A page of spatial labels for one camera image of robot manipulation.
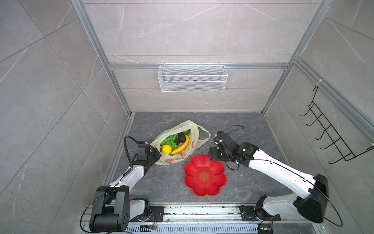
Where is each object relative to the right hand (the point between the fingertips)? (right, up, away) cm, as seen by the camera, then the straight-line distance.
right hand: (211, 152), depth 78 cm
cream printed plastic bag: (-20, +13, +14) cm, 28 cm away
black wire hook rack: (+53, +3, -20) cm, 56 cm away
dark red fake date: (-21, +3, +20) cm, 29 cm away
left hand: (-31, 0, +13) cm, 34 cm away
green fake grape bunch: (-25, +4, +17) cm, 31 cm away
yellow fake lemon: (-27, -1, +15) cm, 31 cm away
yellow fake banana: (-15, +1, +20) cm, 25 cm away
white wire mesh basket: (-10, +48, +23) cm, 54 cm away
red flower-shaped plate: (-3, -17, +8) cm, 19 cm away
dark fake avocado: (-18, +6, +22) cm, 29 cm away
